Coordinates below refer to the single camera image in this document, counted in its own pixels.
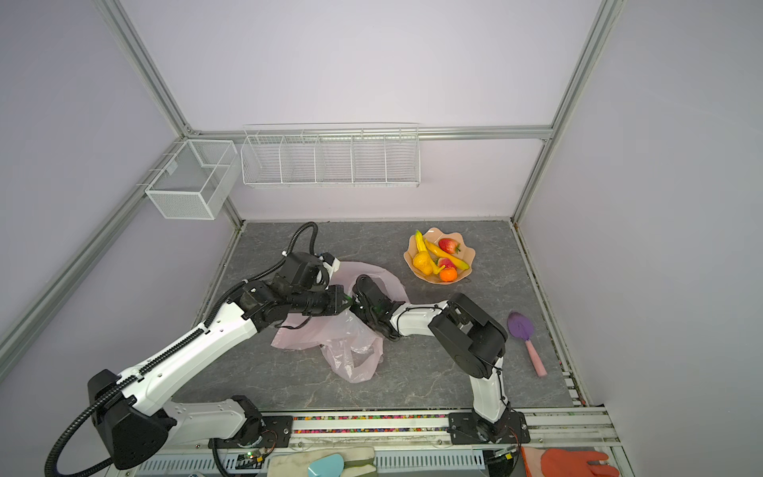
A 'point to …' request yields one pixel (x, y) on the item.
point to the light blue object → (330, 465)
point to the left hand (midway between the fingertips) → (352, 304)
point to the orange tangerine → (448, 274)
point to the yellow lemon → (422, 263)
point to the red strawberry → (449, 245)
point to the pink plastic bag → (353, 345)
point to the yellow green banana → (420, 241)
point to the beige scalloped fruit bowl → (432, 236)
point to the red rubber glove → (561, 462)
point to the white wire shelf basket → (331, 155)
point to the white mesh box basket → (195, 179)
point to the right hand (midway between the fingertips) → (328, 312)
